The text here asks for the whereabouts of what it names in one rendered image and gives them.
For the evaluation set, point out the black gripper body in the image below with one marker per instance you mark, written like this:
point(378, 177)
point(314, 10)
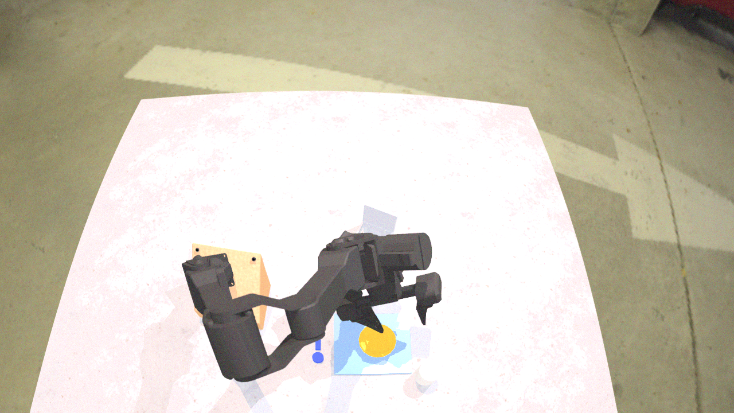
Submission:
point(427, 290)

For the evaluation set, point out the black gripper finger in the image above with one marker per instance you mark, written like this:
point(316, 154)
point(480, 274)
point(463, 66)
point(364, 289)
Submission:
point(369, 319)
point(422, 310)

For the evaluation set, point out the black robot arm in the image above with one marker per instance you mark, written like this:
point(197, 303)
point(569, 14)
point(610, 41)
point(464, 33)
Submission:
point(343, 265)

